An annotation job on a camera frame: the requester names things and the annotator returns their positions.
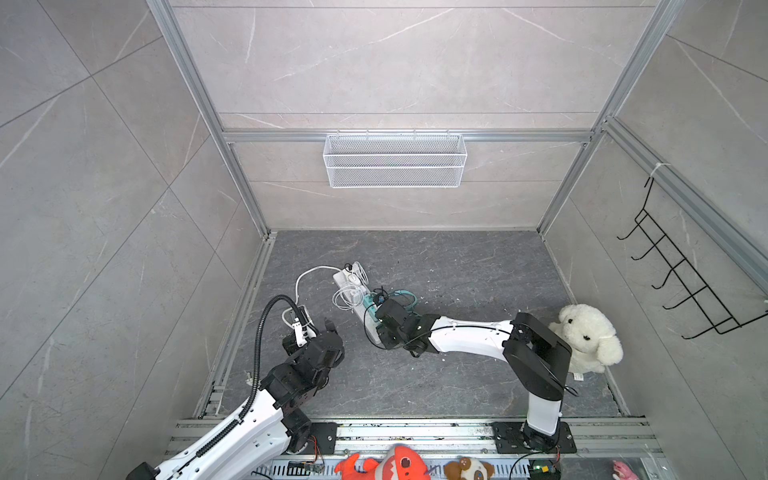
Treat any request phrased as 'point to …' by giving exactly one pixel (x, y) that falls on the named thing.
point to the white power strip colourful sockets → (355, 280)
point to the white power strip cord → (297, 292)
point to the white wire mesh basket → (395, 161)
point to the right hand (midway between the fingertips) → (384, 325)
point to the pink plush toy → (624, 471)
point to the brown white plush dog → (468, 469)
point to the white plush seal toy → (592, 338)
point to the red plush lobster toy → (397, 463)
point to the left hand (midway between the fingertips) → (314, 320)
